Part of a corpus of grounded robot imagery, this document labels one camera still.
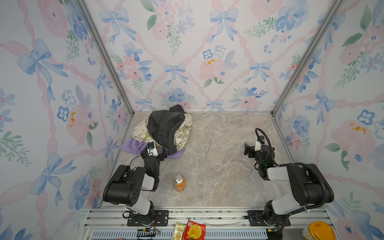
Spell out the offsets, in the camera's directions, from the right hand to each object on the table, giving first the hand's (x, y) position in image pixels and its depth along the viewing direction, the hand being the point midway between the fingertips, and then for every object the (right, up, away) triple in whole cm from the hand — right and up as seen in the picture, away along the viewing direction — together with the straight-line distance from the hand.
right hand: (253, 142), depth 94 cm
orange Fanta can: (-45, -18, -19) cm, 52 cm away
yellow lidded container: (+15, -34, -31) cm, 48 cm away
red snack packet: (-37, -39, -24) cm, 59 cm away
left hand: (-61, 0, -5) cm, 61 cm away
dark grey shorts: (-59, +11, +6) cm, 60 cm away
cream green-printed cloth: (-45, +4, 0) cm, 46 cm away
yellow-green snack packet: (-45, -39, -25) cm, 64 cm away
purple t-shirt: (-75, -3, +2) cm, 75 cm away
